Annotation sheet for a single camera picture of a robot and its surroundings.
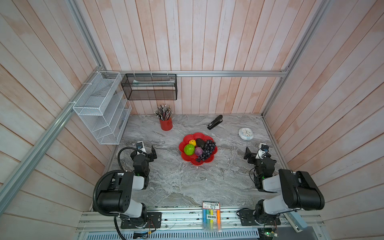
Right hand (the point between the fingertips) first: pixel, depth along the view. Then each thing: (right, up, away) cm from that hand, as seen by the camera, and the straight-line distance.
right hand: (255, 148), depth 90 cm
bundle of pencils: (-58, +23, +8) cm, 63 cm away
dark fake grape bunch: (-29, -1, +3) cm, 29 cm away
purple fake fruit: (-35, -3, +5) cm, 35 cm away
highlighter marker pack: (-30, -32, -17) cm, 47 cm away
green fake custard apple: (-41, -1, +3) cm, 41 cm away
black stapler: (-19, +18, +24) cm, 35 cm away
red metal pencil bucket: (-57, +15, +17) cm, 61 cm away
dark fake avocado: (-33, +2, +10) cm, 35 cm away
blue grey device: (+10, -31, -21) cm, 39 cm away
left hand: (-68, -1, +1) cm, 68 cm away
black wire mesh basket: (-69, +42, +13) cm, 81 cm away
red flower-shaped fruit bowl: (-39, -7, +4) cm, 40 cm away
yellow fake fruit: (-39, +3, +8) cm, 39 cm away
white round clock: (0, +8, +15) cm, 17 cm away
